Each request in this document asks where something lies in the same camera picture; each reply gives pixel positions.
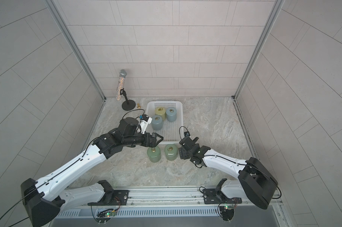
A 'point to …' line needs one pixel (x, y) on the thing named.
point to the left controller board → (106, 218)
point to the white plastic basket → (176, 125)
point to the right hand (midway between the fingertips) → (185, 150)
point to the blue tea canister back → (171, 114)
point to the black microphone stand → (128, 105)
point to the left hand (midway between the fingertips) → (160, 137)
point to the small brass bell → (139, 107)
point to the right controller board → (227, 212)
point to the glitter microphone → (123, 74)
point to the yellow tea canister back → (161, 111)
